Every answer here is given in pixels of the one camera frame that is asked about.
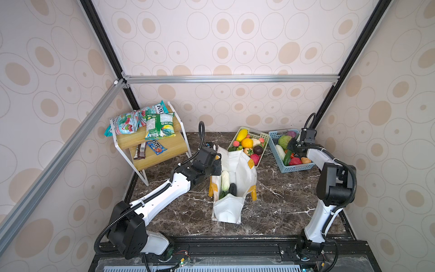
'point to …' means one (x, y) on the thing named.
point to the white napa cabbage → (225, 180)
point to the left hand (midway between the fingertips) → (223, 162)
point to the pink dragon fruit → (256, 158)
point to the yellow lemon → (242, 135)
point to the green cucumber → (286, 159)
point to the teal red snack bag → (129, 122)
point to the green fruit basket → (254, 143)
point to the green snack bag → (160, 126)
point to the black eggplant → (233, 189)
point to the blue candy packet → (156, 147)
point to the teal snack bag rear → (160, 108)
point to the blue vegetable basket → (274, 135)
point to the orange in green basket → (247, 143)
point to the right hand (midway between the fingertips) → (291, 142)
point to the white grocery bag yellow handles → (242, 171)
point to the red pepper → (295, 161)
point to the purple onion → (291, 133)
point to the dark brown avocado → (257, 149)
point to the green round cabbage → (284, 140)
